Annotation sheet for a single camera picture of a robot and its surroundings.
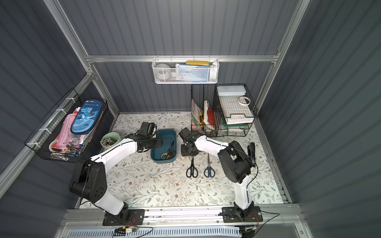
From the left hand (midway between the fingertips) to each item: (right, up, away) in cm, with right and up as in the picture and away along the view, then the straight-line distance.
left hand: (161, 142), depth 90 cm
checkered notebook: (+44, +23, +6) cm, 51 cm away
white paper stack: (+48, +14, +2) cm, 51 cm away
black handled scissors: (+19, -17, -2) cm, 26 cm away
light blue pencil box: (+47, +35, +14) cm, 60 cm away
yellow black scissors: (+5, -8, +4) cm, 10 cm away
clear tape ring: (+53, +24, +7) cm, 59 cm away
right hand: (+16, -6, +3) cm, 18 cm away
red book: (+33, +16, +24) cm, 44 cm away
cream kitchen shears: (+13, -11, +4) cm, 17 cm away
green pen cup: (-28, +2, -7) cm, 29 cm away
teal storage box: (+1, +3, +19) cm, 20 cm away
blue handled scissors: (+29, -17, -1) cm, 34 cm away
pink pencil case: (-39, +4, -23) cm, 45 cm away
